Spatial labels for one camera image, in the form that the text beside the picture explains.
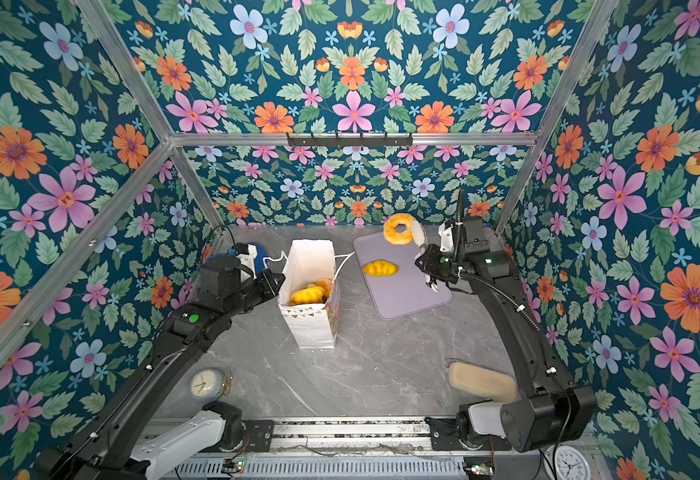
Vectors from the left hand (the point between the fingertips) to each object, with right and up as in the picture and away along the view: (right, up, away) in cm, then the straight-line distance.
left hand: (289, 269), depth 71 cm
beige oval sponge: (+51, -32, +10) cm, 61 cm away
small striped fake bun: (+4, -7, +7) cm, 11 cm away
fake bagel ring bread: (+25, +11, +13) cm, 30 cm away
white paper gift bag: (+1, +2, +17) cm, 17 cm away
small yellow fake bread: (+23, -1, +33) cm, 40 cm away
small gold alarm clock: (-24, -31, +7) cm, 40 cm away
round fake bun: (+6, -6, +20) cm, 21 cm away
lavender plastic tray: (+29, -7, +30) cm, 42 cm away
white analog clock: (+66, -45, -4) cm, 80 cm away
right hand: (+32, +3, +4) cm, 32 cm away
